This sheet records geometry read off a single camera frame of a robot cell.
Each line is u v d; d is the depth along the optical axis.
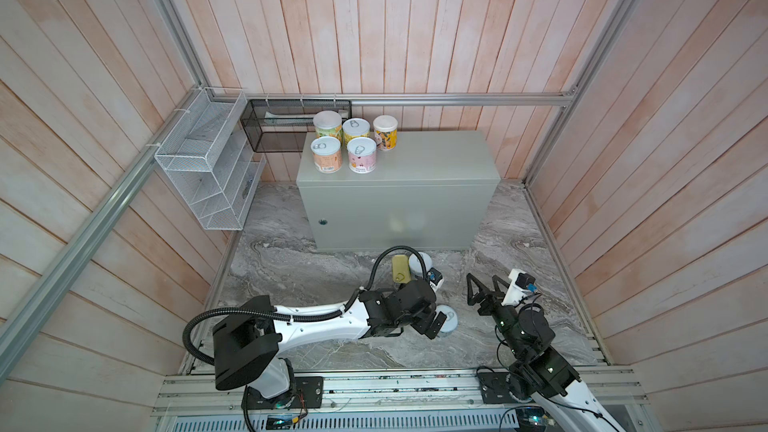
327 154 0.73
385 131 0.76
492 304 0.69
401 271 0.91
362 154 0.72
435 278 0.68
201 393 0.75
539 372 0.59
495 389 0.73
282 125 1.03
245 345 0.42
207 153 0.69
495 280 0.80
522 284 0.67
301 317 0.48
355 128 0.78
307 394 0.74
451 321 0.80
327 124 0.76
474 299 0.71
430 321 0.68
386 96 0.98
